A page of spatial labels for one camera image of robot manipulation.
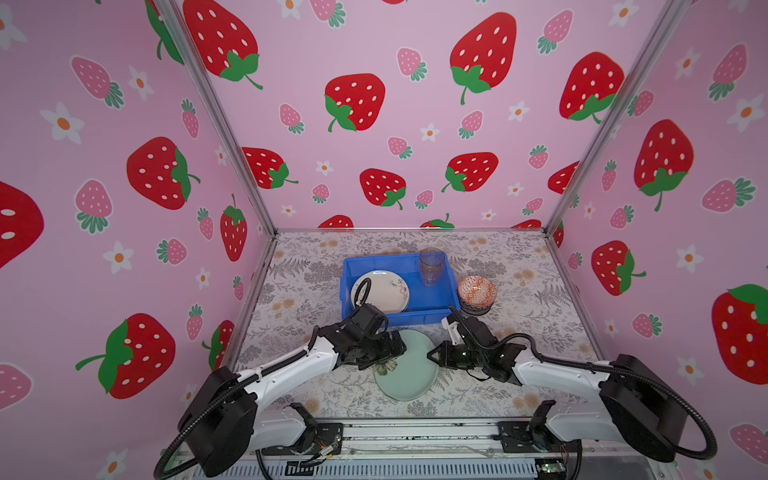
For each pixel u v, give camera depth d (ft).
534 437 2.17
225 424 1.33
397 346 2.46
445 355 2.43
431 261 3.33
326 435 2.48
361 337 2.12
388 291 3.33
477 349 2.16
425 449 2.40
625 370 1.49
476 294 3.05
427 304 3.22
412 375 2.72
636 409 1.39
